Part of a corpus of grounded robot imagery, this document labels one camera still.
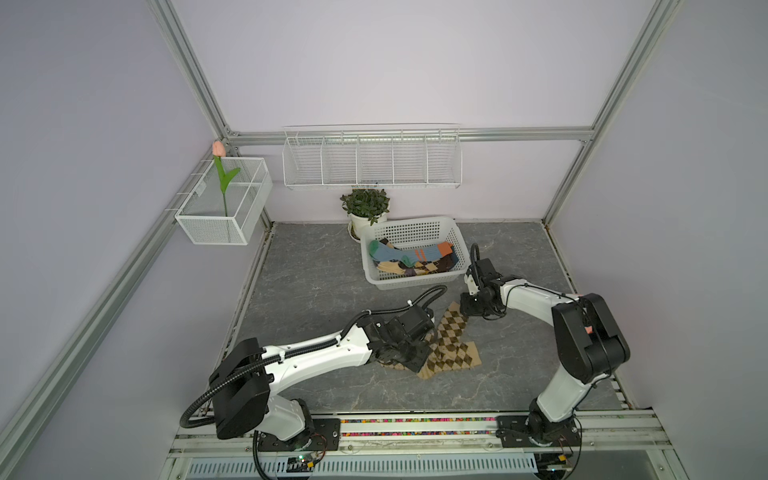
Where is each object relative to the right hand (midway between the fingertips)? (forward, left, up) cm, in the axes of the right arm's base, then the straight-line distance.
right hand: (465, 306), depth 96 cm
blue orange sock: (+19, +27, +5) cm, 34 cm away
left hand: (-20, +17, +9) cm, 28 cm away
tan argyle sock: (-11, +8, +1) cm, 14 cm away
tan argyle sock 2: (-17, +2, +1) cm, 17 cm away
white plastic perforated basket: (+29, +16, +4) cm, 33 cm away
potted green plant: (+30, +33, +17) cm, 47 cm away
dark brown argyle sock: (+14, +14, +3) cm, 19 cm away
